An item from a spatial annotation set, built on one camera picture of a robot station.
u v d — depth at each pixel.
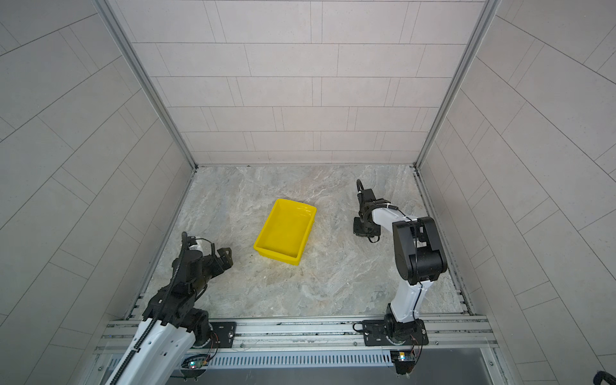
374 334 0.71
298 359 0.68
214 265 0.68
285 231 0.92
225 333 0.71
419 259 0.48
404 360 0.68
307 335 0.72
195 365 0.64
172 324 0.52
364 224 0.81
